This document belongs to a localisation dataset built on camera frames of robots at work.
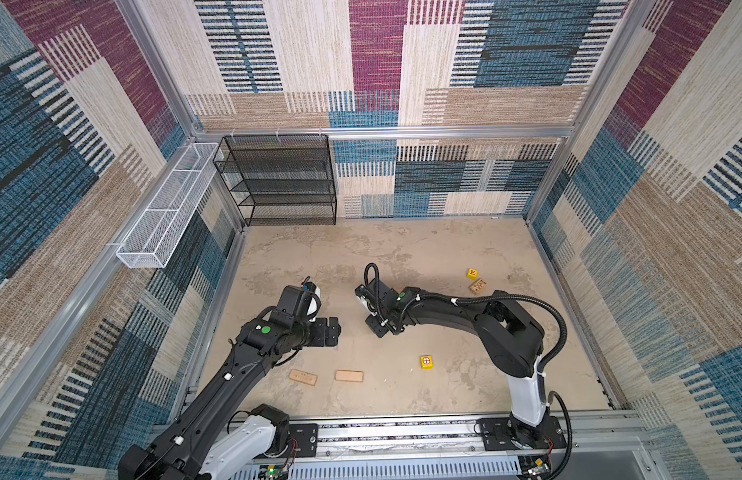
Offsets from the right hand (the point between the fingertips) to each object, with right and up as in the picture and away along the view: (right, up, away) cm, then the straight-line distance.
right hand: (380, 323), depth 92 cm
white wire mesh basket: (-54, +25, -21) cm, 63 cm away
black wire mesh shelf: (-36, +47, +17) cm, 62 cm away
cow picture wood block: (+32, +10, +7) cm, 34 cm away
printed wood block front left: (-22, -12, -9) cm, 26 cm away
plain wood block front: (-9, -12, -9) cm, 17 cm away
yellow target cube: (+13, -9, -8) cm, 17 cm away
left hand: (-14, +3, -14) cm, 20 cm away
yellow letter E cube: (+31, +14, +10) cm, 36 cm away
